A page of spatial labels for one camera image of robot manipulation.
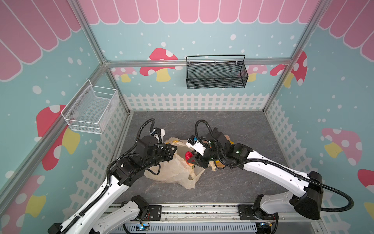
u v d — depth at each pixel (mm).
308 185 406
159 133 611
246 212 741
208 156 601
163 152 589
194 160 632
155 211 747
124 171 453
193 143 592
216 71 943
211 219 742
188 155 680
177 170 677
